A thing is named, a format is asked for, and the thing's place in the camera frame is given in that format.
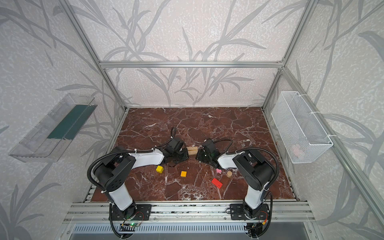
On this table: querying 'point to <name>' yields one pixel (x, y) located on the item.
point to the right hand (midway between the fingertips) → (195, 150)
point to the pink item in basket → (297, 152)
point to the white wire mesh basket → (301, 136)
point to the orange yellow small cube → (183, 173)
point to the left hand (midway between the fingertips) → (192, 151)
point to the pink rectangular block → (218, 170)
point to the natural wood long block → (192, 152)
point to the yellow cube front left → (159, 169)
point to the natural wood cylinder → (229, 174)
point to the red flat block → (217, 183)
